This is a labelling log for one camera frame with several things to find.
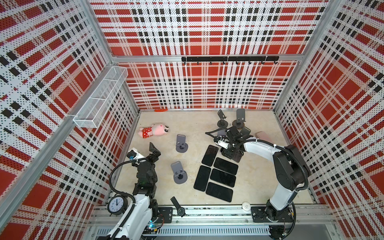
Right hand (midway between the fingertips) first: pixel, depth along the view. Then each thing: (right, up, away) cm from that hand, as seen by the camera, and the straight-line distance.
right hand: (228, 148), depth 94 cm
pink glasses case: (+27, +7, +12) cm, 30 cm away
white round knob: (+6, -27, -17) cm, 33 cm away
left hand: (-48, +2, -13) cm, 49 cm away
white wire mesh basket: (-85, +24, -3) cm, 88 cm away
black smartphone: (-7, -21, -13) cm, 26 cm away
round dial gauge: (-61, -25, -19) cm, 68 cm away
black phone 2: (-17, -16, -6) cm, 24 cm away
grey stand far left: (-2, +16, +17) cm, 24 cm away
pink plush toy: (-48, +12, +7) cm, 50 cm away
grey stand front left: (-29, -13, -11) cm, 34 cm away
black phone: (-11, -3, +2) cm, 11 cm away
